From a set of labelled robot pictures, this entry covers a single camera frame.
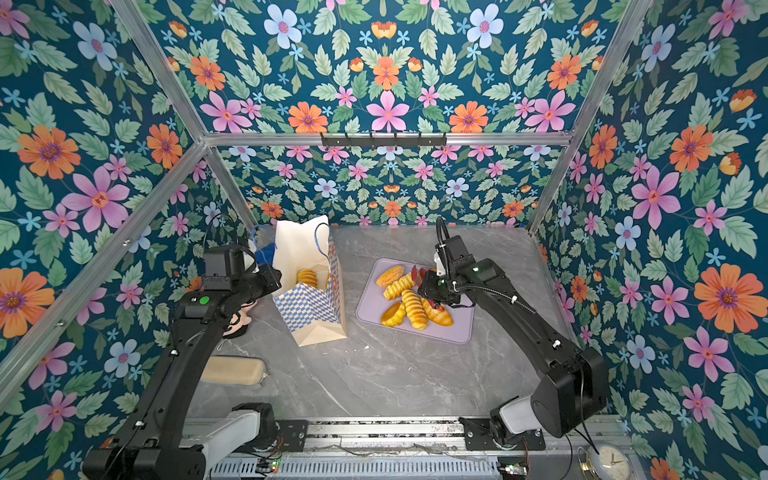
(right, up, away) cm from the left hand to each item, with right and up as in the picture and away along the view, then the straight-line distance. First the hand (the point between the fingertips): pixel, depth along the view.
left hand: (282, 264), depth 74 cm
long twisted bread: (+28, -9, +22) cm, 36 cm away
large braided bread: (-2, -5, +26) cm, 26 cm away
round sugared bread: (+26, -5, +25) cm, 36 cm away
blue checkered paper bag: (+7, -8, +1) cm, 11 cm away
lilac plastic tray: (+20, -13, +23) cm, 33 cm away
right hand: (+36, -7, +6) cm, 37 cm away
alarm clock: (+78, -45, -7) cm, 90 cm away
